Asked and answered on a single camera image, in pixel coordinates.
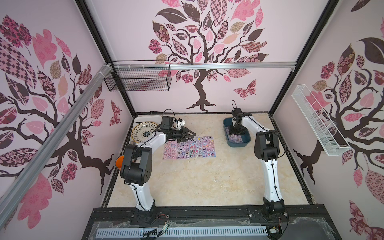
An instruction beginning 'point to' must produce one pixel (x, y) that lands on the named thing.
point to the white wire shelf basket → (327, 136)
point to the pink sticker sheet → (170, 150)
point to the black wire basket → (139, 75)
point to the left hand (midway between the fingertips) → (193, 137)
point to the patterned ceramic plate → (142, 131)
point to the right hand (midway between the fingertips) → (234, 134)
